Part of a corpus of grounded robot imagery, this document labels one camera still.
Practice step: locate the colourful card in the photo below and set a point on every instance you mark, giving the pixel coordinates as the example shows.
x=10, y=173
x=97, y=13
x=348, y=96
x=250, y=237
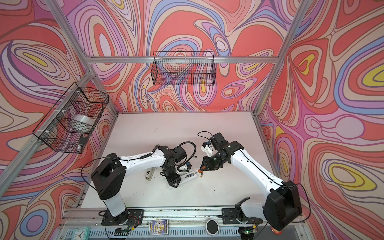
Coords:
x=159, y=227

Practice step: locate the white remote control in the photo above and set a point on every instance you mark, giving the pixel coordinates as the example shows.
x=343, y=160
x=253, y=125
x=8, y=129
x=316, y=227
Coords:
x=186, y=178

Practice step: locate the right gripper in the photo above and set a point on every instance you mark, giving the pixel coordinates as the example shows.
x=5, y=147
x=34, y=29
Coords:
x=207, y=165

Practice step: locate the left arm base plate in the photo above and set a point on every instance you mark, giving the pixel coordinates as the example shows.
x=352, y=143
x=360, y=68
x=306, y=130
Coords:
x=130, y=217

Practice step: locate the beige black stapler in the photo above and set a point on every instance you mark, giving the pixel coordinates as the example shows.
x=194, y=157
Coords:
x=149, y=174

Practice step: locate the round black white speaker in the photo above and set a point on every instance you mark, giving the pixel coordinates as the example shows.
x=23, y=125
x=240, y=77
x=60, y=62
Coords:
x=212, y=227

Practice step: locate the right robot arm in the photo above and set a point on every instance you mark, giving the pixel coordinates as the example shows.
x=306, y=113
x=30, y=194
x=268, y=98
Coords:
x=282, y=204

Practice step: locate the black wire basket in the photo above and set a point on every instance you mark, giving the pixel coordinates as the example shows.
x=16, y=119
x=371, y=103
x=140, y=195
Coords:
x=184, y=68
x=57, y=133

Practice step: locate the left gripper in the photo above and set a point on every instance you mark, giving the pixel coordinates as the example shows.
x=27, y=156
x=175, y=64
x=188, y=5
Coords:
x=173, y=182

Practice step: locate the white tape roll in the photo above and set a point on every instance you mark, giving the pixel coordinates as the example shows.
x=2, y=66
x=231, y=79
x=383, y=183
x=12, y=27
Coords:
x=81, y=123

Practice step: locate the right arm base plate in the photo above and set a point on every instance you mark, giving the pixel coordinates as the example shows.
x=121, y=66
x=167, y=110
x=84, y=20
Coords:
x=236, y=216

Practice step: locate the small black item in basket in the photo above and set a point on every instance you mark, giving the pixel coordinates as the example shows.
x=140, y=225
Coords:
x=82, y=141

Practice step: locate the black wire basket back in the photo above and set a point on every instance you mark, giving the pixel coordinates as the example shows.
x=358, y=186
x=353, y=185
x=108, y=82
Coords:
x=184, y=68

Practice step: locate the red round badge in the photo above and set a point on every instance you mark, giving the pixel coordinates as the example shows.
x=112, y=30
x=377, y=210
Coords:
x=276, y=232

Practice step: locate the small green clock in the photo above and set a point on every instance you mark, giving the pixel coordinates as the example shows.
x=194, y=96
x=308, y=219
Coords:
x=81, y=233

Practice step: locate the black wire basket left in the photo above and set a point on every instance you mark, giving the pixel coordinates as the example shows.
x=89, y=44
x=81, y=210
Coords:
x=57, y=133

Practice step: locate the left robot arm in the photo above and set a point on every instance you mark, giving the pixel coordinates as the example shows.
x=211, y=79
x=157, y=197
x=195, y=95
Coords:
x=108, y=178

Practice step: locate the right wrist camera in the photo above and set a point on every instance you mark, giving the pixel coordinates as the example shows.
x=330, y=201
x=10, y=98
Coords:
x=207, y=148

